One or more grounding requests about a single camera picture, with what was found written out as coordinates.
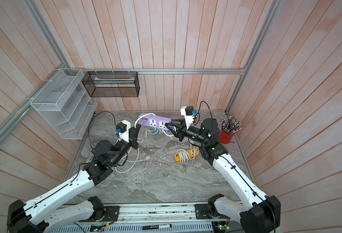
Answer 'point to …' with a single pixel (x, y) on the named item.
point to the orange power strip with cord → (181, 156)
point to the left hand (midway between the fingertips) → (140, 127)
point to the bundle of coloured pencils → (231, 124)
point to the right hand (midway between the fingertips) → (167, 123)
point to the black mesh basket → (111, 84)
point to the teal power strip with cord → (156, 130)
